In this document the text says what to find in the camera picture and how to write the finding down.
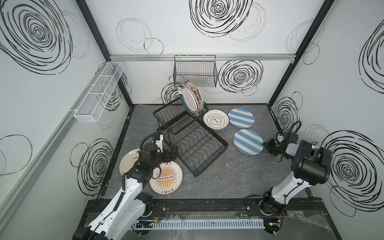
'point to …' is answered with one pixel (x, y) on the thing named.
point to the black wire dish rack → (198, 144)
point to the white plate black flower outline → (216, 119)
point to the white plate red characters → (200, 101)
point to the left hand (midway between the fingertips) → (171, 148)
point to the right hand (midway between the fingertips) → (265, 144)
